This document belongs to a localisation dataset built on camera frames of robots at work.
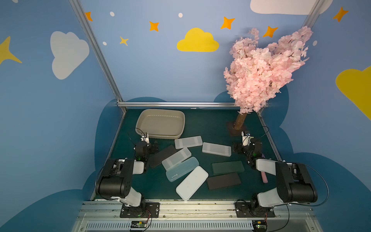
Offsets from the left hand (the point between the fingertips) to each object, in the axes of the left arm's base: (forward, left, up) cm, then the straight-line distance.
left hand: (148, 140), depth 95 cm
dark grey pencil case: (-11, -7, -3) cm, 14 cm away
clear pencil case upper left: (+2, -27, -4) cm, 27 cm away
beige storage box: (+14, -7, 0) cm, 16 cm away
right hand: (+2, -63, 0) cm, 63 cm away
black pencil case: (-23, -48, -6) cm, 54 cm away
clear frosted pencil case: (-11, -19, -5) cm, 22 cm away
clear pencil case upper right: (-3, -46, -5) cm, 47 cm away
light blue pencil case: (-15, -26, -6) cm, 30 cm away
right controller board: (-45, -65, -9) cm, 79 cm away
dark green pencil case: (-15, -52, -7) cm, 54 cm away
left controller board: (-45, -2, -7) cm, 46 cm away
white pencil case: (-26, -29, -5) cm, 39 cm away
